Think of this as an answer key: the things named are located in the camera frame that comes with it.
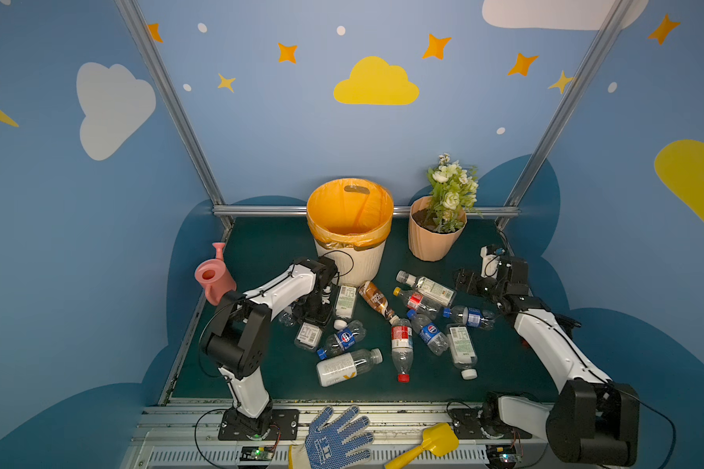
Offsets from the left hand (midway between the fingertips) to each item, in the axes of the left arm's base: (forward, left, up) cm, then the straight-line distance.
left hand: (319, 326), depth 87 cm
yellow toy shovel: (-28, -33, -4) cm, 43 cm away
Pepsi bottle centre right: (-2, -33, 0) cm, 33 cm away
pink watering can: (+13, +33, +6) cm, 36 cm away
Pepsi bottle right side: (+3, -48, +1) cm, 48 cm away
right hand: (+13, -46, +12) cm, 49 cm away
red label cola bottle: (-6, -25, +1) cm, 25 cm away
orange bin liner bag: (+37, -9, +12) cm, 40 cm away
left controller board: (-31, +13, -5) cm, 34 cm away
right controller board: (-31, -48, -6) cm, 57 cm away
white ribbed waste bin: (+12, -10, +14) cm, 21 cm away
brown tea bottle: (+10, -18, 0) cm, 20 cm away
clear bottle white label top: (+14, -35, 0) cm, 38 cm away
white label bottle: (-7, -43, -1) cm, 43 cm away
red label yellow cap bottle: (+9, -31, +1) cm, 32 cm away
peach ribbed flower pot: (+28, -35, +7) cm, 45 cm away
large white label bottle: (-12, -9, +1) cm, 15 cm away
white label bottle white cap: (-5, +2, +3) cm, 6 cm away
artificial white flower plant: (+33, -41, +26) cm, 58 cm away
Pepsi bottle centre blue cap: (-3, -10, +1) cm, 11 cm away
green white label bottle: (+9, -8, -1) cm, 12 cm away
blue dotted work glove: (-30, -4, -4) cm, 31 cm away
